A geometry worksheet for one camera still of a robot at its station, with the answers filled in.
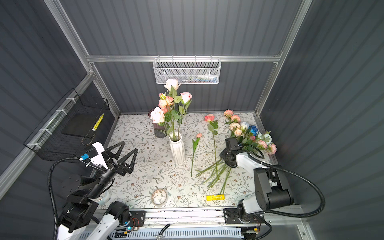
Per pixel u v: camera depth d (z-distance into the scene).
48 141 0.63
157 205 0.77
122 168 0.49
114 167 0.49
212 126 1.09
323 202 0.38
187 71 1.24
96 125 0.77
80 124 0.75
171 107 0.72
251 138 0.95
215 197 0.78
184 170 0.91
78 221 0.43
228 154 0.70
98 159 0.47
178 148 0.80
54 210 0.44
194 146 1.00
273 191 0.44
